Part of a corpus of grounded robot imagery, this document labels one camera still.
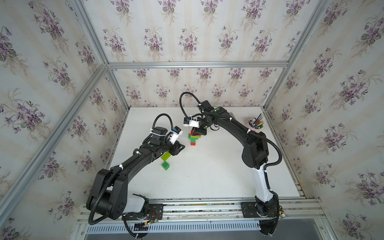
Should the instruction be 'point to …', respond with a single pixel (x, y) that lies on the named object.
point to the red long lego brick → (191, 132)
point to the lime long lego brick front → (194, 136)
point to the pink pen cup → (254, 129)
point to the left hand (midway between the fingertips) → (181, 144)
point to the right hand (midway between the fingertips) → (196, 129)
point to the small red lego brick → (193, 144)
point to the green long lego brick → (190, 138)
